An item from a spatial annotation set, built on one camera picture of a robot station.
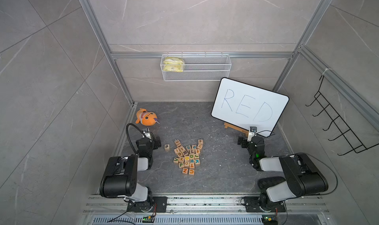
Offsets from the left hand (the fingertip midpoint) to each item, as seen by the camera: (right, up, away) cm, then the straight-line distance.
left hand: (150, 135), depth 94 cm
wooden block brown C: (+18, -5, 0) cm, 18 cm away
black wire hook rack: (+97, +5, -25) cm, 100 cm away
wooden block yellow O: (+24, -13, -6) cm, 28 cm away
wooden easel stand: (+58, +4, +5) cm, 58 cm away
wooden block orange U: (+27, -19, -12) cm, 35 cm away
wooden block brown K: (+21, -13, -8) cm, 26 cm away
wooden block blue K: (+30, -15, -8) cm, 35 cm away
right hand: (+64, +1, -1) cm, 64 cm away
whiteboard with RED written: (+61, +19, -1) cm, 64 cm away
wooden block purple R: (+23, -10, -5) cm, 26 cm away
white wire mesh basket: (+30, +46, +8) cm, 56 cm away
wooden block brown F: (+33, -4, +1) cm, 33 cm away
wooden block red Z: (+23, -19, -12) cm, 32 cm away
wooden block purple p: (+11, -7, -1) cm, 14 cm away
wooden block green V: (+18, -14, -8) cm, 24 cm away
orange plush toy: (-5, +11, +6) cm, 13 cm away
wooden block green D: (+27, -12, -6) cm, 30 cm away
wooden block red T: (+27, -16, -10) cm, 33 cm away
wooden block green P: (+21, -16, -10) cm, 28 cm away
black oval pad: (+67, -23, -16) cm, 73 cm away
